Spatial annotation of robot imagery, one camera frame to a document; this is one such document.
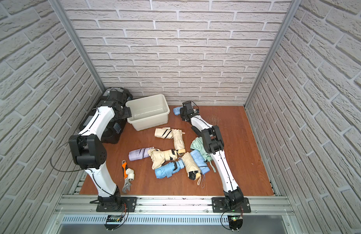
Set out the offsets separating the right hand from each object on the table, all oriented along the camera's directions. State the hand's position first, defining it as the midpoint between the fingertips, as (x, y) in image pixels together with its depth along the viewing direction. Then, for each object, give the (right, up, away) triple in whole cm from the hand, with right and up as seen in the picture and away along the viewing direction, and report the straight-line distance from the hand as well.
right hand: (182, 108), depth 113 cm
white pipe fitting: (-29, -40, -32) cm, 59 cm away
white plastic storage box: (-27, -3, 0) cm, 27 cm away
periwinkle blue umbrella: (+12, -34, -27) cm, 46 cm away
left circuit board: (-34, -60, -41) cm, 80 cm away
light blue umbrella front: (-8, -38, -32) cm, 50 cm away
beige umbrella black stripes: (-12, -18, -16) cm, 27 cm away
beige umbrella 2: (-13, -32, -28) cm, 44 cm away
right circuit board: (+28, -60, -43) cm, 79 cm away
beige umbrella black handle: (+7, -38, -32) cm, 51 cm away
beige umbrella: (-2, -23, -21) cm, 31 cm away
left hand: (-37, -4, -22) cm, 43 cm away
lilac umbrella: (-26, -30, -25) cm, 47 cm away
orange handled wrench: (-30, -45, -34) cm, 64 cm away
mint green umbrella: (+11, -25, -24) cm, 36 cm away
